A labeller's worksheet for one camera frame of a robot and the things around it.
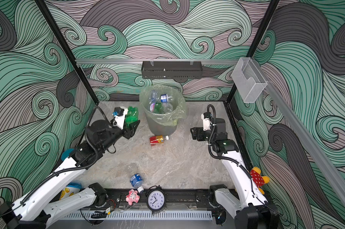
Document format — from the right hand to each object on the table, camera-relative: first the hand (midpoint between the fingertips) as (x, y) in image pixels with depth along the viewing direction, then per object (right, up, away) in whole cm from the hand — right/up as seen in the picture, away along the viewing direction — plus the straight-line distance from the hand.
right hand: (196, 129), depth 78 cm
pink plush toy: (-34, -34, -7) cm, 49 cm away
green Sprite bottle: (-34, +8, -9) cm, 36 cm away
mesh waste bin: (-21, 0, +10) cm, 23 cm away
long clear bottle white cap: (-25, +17, +11) cm, 32 cm away
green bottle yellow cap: (-23, +13, +18) cm, 32 cm away
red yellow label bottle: (-22, -8, +13) cm, 27 cm away
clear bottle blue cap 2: (-17, +13, +15) cm, 26 cm away
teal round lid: (-78, -16, +5) cm, 79 cm away
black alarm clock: (-22, -35, -7) cm, 42 cm away
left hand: (-32, +7, -12) cm, 35 cm away
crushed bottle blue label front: (-33, -27, -4) cm, 43 cm away
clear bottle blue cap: (-19, +19, +14) cm, 30 cm away
